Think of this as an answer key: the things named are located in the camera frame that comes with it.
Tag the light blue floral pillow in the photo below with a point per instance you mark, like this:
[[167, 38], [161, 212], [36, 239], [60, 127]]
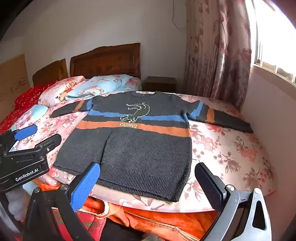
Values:
[[99, 87]]

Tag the light blue bed sheet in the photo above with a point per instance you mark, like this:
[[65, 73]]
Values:
[[16, 199]]

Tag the window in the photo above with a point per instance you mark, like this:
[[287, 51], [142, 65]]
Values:
[[275, 41]]

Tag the red patterned blanket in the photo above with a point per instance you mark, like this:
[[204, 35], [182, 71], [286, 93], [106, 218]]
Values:
[[25, 97]]

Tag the red and green patterned cloth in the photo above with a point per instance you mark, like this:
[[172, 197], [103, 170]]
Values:
[[90, 224]]

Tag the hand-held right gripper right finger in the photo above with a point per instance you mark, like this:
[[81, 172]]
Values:
[[209, 185]]

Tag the pink floral folded quilt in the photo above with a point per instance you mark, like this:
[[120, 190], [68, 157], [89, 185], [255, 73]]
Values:
[[60, 89]]

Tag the small wooden headboard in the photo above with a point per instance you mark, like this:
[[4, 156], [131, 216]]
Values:
[[49, 71]]

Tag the dark wooden nightstand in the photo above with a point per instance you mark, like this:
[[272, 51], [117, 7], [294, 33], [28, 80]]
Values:
[[160, 83]]

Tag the orange fleece blanket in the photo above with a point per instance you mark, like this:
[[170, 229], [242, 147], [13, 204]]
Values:
[[138, 222]]

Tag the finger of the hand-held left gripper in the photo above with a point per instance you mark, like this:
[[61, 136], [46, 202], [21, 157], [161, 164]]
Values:
[[49, 141], [25, 132]]

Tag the large carved wooden headboard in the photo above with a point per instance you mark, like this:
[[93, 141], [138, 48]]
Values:
[[106, 62]]

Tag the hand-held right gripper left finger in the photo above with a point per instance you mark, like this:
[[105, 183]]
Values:
[[84, 185]]

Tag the red checkered cloth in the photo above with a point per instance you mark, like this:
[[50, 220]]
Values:
[[40, 112]]

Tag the dark grey striped sweater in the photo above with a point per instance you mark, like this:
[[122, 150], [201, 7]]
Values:
[[143, 157]]

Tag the pink floral bed quilt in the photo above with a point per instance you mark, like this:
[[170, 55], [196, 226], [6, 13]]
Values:
[[231, 150]]

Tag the pink floral curtain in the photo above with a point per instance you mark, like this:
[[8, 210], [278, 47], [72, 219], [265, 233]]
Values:
[[208, 58]]

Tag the cardboard box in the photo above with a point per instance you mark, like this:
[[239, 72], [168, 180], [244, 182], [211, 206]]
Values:
[[13, 78]]

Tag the pink floral pillow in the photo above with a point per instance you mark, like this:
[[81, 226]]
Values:
[[135, 84]]

